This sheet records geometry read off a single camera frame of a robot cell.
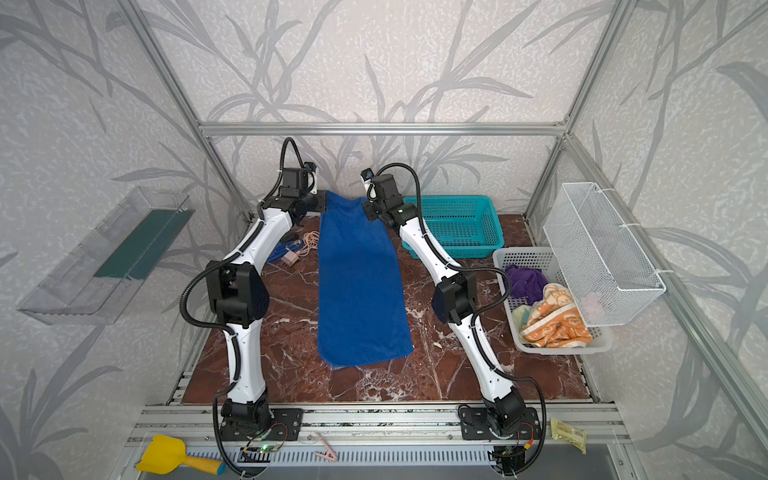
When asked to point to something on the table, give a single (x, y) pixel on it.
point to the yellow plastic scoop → (164, 455)
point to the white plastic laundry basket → (519, 312)
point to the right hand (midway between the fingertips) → (373, 189)
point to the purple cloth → (527, 282)
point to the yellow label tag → (562, 431)
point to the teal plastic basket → (468, 226)
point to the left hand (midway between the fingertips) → (323, 185)
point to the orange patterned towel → (556, 321)
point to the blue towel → (362, 308)
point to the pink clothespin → (329, 454)
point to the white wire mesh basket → (610, 278)
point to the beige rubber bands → (311, 239)
